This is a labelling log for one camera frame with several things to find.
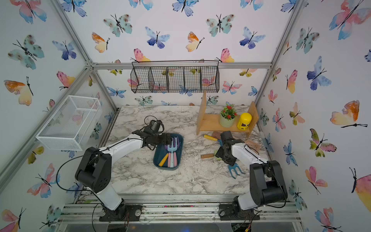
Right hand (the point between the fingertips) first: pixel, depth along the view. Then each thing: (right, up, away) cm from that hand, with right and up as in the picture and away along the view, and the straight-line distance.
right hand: (224, 156), depth 90 cm
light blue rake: (-32, +4, +4) cm, 33 cm away
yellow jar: (+13, +23, +1) cm, 26 cm away
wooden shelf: (-7, +21, +12) cm, 25 cm away
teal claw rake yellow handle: (+4, -3, -9) cm, 10 cm away
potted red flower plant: (+2, +25, +1) cm, 25 cm away
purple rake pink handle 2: (-30, +1, +3) cm, 31 cm away
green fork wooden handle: (-10, 0, +4) cm, 10 cm away
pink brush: (-2, +12, +14) cm, 19 cm away
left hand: (-34, +11, +2) cm, 36 cm away
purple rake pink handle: (-34, -1, +1) cm, 34 cm away
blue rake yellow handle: (-5, +10, +12) cm, 16 cm away
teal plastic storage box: (-40, +2, +5) cm, 41 cm away
